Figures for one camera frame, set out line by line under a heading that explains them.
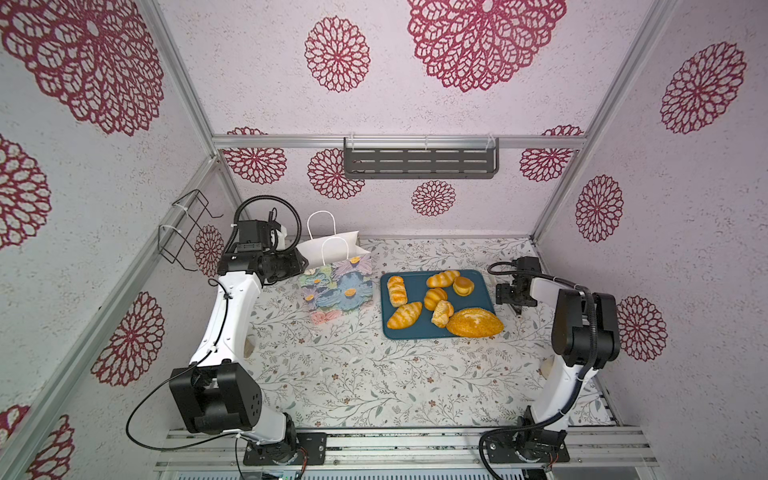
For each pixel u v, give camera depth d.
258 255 0.56
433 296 0.97
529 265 0.84
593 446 0.76
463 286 1.00
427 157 0.93
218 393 0.41
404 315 0.94
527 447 0.68
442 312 0.91
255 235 0.61
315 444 0.75
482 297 1.03
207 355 0.43
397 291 1.00
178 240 0.76
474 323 0.90
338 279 0.85
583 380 0.55
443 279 1.03
